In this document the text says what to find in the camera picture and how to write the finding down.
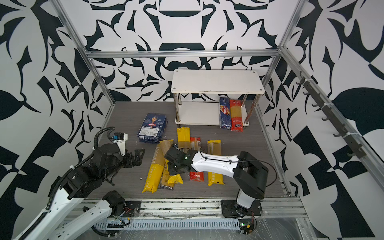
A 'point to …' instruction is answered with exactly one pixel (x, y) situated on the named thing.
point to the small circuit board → (246, 226)
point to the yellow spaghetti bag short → (183, 137)
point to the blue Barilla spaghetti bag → (225, 113)
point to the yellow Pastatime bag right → (214, 147)
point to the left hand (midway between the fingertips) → (136, 148)
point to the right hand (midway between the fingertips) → (171, 169)
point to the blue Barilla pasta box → (153, 127)
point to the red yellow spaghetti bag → (236, 115)
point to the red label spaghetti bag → (195, 144)
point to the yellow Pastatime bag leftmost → (156, 170)
